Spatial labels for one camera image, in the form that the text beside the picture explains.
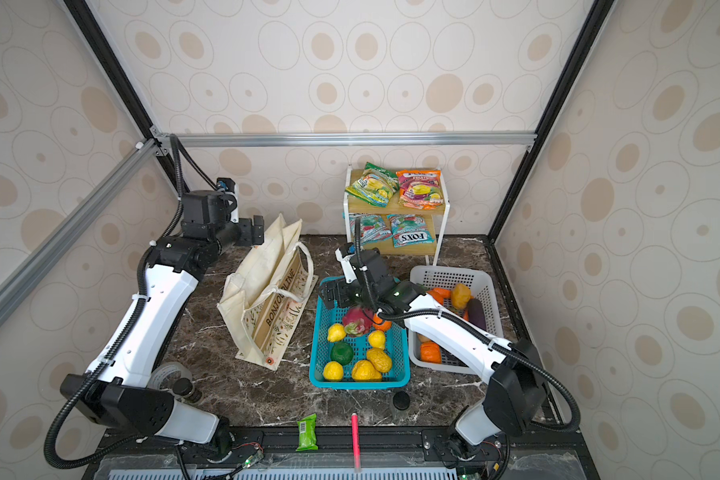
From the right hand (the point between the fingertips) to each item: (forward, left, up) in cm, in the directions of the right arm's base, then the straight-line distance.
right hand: (333, 286), depth 77 cm
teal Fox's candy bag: (+25, -23, -5) cm, 34 cm away
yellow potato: (+7, -38, -16) cm, 42 cm away
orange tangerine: (-2, -14, -19) cm, 24 cm away
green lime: (-11, -1, -17) cm, 20 cm away
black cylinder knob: (-21, +36, -12) cm, 44 cm away
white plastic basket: (+14, -35, -16) cm, 41 cm away
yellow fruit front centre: (-16, -8, -17) cm, 25 cm away
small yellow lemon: (-6, -11, -18) cm, 23 cm away
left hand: (+11, +19, +16) cm, 27 cm away
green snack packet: (-30, +7, -21) cm, 38 cm away
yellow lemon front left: (-16, +1, -16) cm, 23 cm away
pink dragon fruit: (-2, -6, -15) cm, 16 cm away
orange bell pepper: (-11, -26, -17) cm, 33 cm away
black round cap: (-25, -17, -14) cm, 33 cm away
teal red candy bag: (+26, -11, -5) cm, 28 cm away
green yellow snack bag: (+25, -11, +13) cm, 30 cm away
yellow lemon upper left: (-4, +1, -18) cm, 19 cm away
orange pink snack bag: (+24, -24, +12) cm, 36 cm away
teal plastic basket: (-7, -5, -22) cm, 24 cm away
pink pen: (-31, -5, -22) cm, 39 cm away
